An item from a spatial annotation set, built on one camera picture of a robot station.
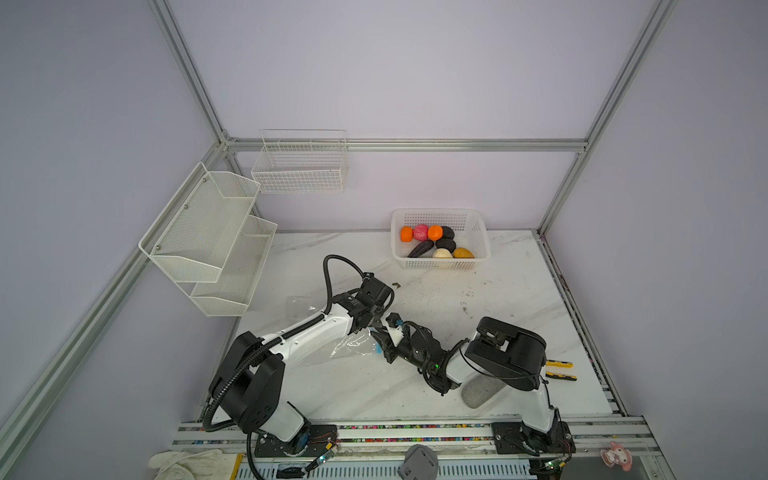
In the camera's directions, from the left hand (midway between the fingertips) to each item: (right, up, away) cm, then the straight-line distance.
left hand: (367, 314), depth 87 cm
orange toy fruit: (+13, +26, +27) cm, 40 cm away
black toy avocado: (+29, +22, +24) cm, 44 cm away
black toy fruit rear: (+28, +27, +25) cm, 46 cm away
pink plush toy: (+61, -30, -17) cm, 70 cm away
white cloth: (-39, -33, -17) cm, 54 cm away
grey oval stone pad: (+31, -18, -9) cm, 37 cm away
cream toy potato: (+26, +18, +19) cm, 37 cm away
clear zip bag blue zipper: (-1, -9, -1) cm, 10 cm away
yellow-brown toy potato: (+33, +18, +20) cm, 43 cm away
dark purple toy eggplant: (+18, +20, +24) cm, 36 cm away
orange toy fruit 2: (+24, +26, +23) cm, 43 cm away
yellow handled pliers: (+58, -15, -1) cm, 60 cm away
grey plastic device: (+14, -33, -16) cm, 39 cm away
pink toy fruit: (+18, +27, +27) cm, 42 cm away
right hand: (+2, -5, -1) cm, 5 cm away
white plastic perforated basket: (+39, +27, +28) cm, 55 cm away
